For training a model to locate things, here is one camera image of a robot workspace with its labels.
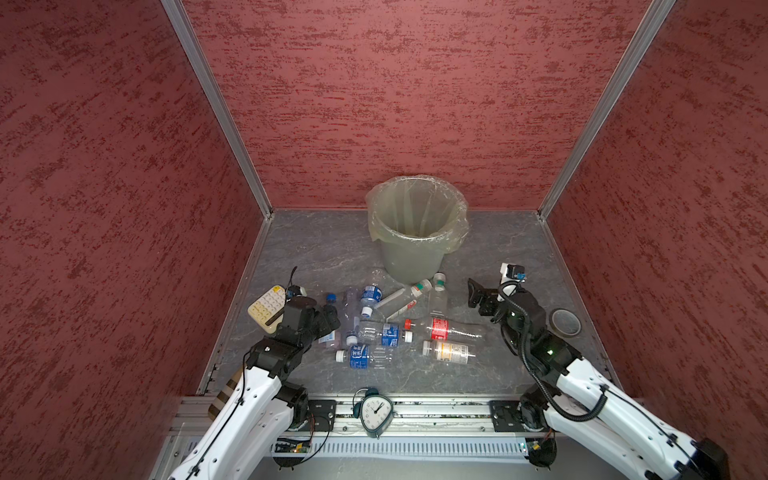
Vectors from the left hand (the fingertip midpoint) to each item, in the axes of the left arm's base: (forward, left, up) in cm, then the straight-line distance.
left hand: (324, 321), depth 81 cm
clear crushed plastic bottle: (+9, -6, -6) cm, 12 cm away
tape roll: (+5, -74, -10) cm, 75 cm away
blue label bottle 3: (-8, -11, -4) cm, 14 cm away
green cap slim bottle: (+14, -28, -5) cm, 31 cm away
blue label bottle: (+10, -12, -3) cm, 16 cm away
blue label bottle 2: (-2, -17, -4) cm, 17 cm away
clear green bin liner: (+37, -27, +9) cm, 47 cm away
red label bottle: (0, -35, -4) cm, 35 cm away
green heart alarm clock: (-21, -15, -5) cm, 26 cm away
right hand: (+7, -43, +9) cm, 44 cm away
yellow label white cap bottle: (-6, -33, -4) cm, 34 cm away
